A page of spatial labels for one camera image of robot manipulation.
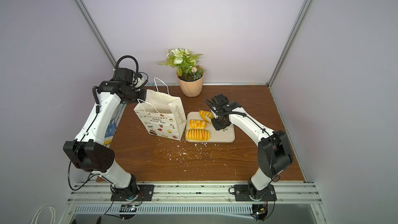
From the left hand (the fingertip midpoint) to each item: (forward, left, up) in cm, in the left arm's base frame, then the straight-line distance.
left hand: (146, 95), depth 81 cm
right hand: (-4, -41, -12) cm, 43 cm away
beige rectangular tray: (-11, -44, -24) cm, 51 cm away
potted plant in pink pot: (+28, -21, -10) cm, 36 cm away
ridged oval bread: (+4, -31, -22) cm, 38 cm away
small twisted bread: (-5, -27, -21) cm, 34 cm away
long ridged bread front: (-12, -29, -22) cm, 38 cm away
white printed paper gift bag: (-12, -10, -1) cm, 16 cm away
